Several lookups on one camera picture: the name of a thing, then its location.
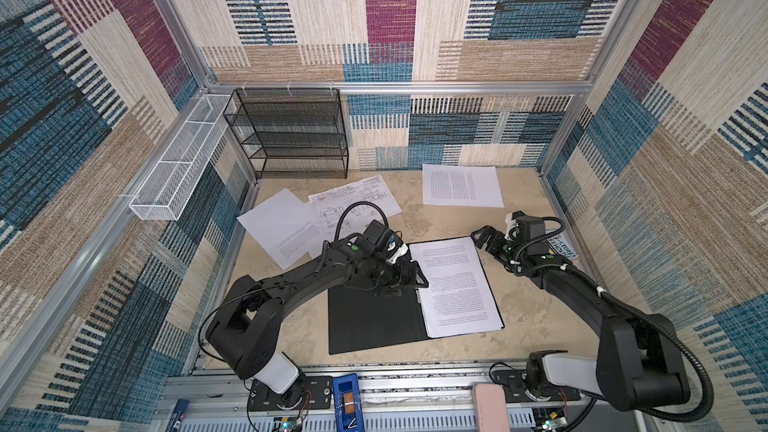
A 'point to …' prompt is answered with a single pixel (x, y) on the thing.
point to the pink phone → (490, 408)
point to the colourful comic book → (562, 244)
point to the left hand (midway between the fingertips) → (418, 287)
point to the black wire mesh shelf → (289, 125)
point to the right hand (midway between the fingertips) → (481, 245)
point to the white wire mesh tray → (160, 194)
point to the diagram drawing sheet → (329, 206)
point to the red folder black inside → (360, 318)
